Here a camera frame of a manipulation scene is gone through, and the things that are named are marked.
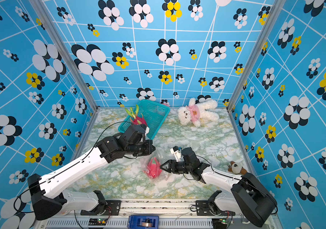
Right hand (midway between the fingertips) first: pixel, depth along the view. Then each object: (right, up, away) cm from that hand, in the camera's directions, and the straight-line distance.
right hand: (165, 167), depth 79 cm
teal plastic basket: (-10, +32, +36) cm, 49 cm away
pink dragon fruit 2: (-19, +27, +18) cm, 37 cm away
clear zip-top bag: (-2, +4, +3) cm, 6 cm away
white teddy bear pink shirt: (+22, +33, +26) cm, 47 cm away
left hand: (-3, +13, -10) cm, 17 cm away
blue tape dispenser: (-10, -22, -12) cm, 27 cm away
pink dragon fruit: (-6, +2, -7) cm, 9 cm away
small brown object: (+43, -2, +5) cm, 43 cm away
